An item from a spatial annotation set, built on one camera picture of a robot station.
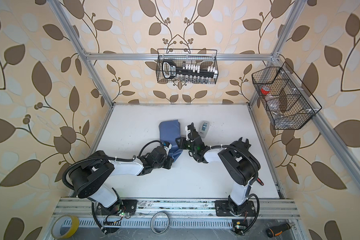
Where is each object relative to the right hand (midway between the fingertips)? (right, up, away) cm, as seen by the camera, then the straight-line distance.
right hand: (178, 141), depth 93 cm
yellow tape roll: (-49, -38, -21) cm, 66 cm away
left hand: (-1, -11, -3) cm, 11 cm away
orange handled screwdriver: (+45, -36, -27) cm, 64 cm away
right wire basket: (+56, +22, -19) cm, 63 cm away
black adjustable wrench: (+44, -3, +6) cm, 44 cm away
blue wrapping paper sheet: (-6, +6, +7) cm, 11 cm away
